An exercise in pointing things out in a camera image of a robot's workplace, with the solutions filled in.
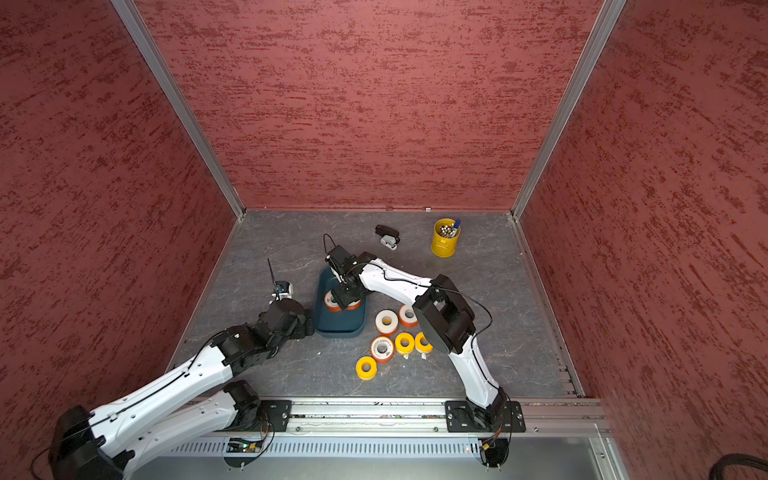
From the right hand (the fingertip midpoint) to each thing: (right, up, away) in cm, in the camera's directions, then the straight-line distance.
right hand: (352, 300), depth 92 cm
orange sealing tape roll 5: (+1, 0, -6) cm, 6 cm away
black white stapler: (+11, +20, +18) cm, 29 cm away
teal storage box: (-1, -7, -3) cm, 7 cm away
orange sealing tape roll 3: (+10, -13, -7) cm, 18 cm away
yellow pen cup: (+30, +21, +1) cm, 36 cm away
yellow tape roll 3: (+5, -17, -10) cm, 21 cm away
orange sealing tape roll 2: (+18, -5, -2) cm, 18 cm away
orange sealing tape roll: (+11, -6, -4) cm, 13 cm away
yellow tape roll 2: (+21, -12, -7) cm, 25 cm away
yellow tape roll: (+16, -12, -6) cm, 21 cm away
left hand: (-14, -3, -11) cm, 18 cm away
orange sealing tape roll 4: (-7, -1, +1) cm, 7 cm away
